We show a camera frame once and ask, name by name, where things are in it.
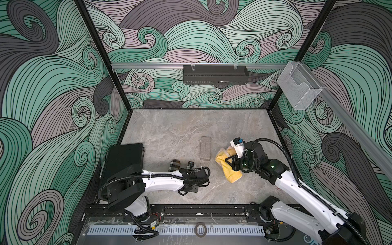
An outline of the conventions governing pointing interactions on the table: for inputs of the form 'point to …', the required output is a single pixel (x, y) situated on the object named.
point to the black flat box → (120, 157)
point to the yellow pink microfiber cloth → (231, 175)
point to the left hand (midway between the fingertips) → (193, 184)
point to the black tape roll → (205, 228)
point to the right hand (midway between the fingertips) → (225, 160)
